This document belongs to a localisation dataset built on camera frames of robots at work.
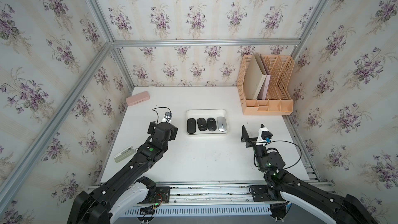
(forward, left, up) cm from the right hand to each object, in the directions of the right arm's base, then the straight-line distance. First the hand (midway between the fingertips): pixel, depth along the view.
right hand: (254, 126), depth 75 cm
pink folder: (+27, -13, -4) cm, 30 cm away
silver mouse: (+11, +14, -16) cm, 24 cm away
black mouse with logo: (+11, +27, -16) cm, 33 cm away
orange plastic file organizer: (+26, -25, -12) cm, 38 cm away
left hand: (+3, +46, -4) cm, 46 cm away
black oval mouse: (+12, +20, -18) cm, 30 cm away
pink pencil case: (+33, +74, -17) cm, 83 cm away
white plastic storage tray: (+21, +23, -20) cm, 37 cm away
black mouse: (+11, +33, -19) cm, 40 cm away
